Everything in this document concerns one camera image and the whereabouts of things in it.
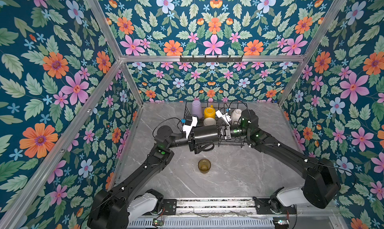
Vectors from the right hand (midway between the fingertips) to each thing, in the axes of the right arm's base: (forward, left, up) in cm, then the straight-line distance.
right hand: (209, 135), depth 66 cm
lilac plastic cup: (+33, +7, -18) cm, 38 cm away
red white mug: (+22, -1, -19) cm, 29 cm away
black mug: (-3, +2, +6) cm, 7 cm away
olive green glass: (-2, +3, -29) cm, 29 cm away
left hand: (-3, -1, +4) cm, 5 cm away
